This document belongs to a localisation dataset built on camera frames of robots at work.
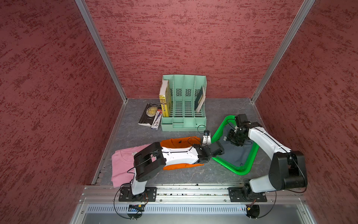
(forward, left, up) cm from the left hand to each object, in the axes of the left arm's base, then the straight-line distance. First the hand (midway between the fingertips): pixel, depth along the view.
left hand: (210, 149), depth 84 cm
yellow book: (+27, +29, +19) cm, 44 cm away
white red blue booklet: (+22, +37, -3) cm, 43 cm away
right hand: (+5, -12, 0) cm, 13 cm away
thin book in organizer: (+37, +4, +6) cm, 37 cm away
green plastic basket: (-12, -19, +2) cm, 23 cm away
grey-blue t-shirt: (-4, -18, -3) cm, 18 cm away
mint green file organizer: (+46, +16, +8) cm, 49 cm away
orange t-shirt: (+7, +16, -5) cm, 18 cm away
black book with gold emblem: (+31, +45, -5) cm, 55 cm away
